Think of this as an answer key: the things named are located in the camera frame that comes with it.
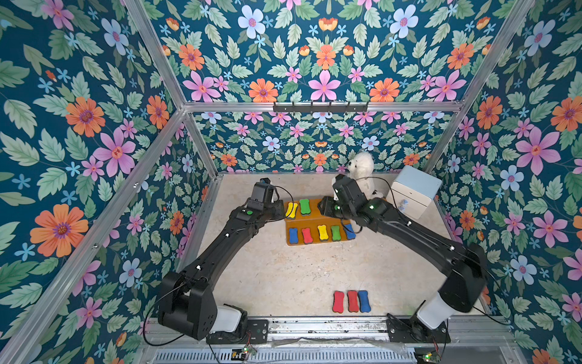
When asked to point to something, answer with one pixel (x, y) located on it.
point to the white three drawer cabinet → (412, 190)
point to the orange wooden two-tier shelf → (306, 224)
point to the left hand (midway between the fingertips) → (280, 204)
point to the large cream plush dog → (361, 167)
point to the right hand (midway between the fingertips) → (321, 205)
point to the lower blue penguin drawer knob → (402, 208)
